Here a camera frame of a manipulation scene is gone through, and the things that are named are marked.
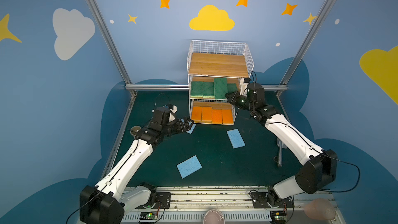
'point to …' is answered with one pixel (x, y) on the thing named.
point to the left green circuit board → (148, 215)
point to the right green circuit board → (278, 217)
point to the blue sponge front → (188, 166)
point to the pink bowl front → (213, 216)
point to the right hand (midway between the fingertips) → (228, 92)
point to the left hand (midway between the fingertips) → (188, 121)
